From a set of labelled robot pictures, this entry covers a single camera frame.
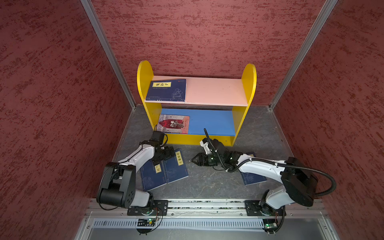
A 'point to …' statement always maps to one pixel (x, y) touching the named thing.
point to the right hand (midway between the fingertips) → (194, 164)
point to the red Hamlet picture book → (173, 124)
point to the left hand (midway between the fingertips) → (169, 160)
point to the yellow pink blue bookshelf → (204, 110)
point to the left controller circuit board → (150, 222)
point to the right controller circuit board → (269, 224)
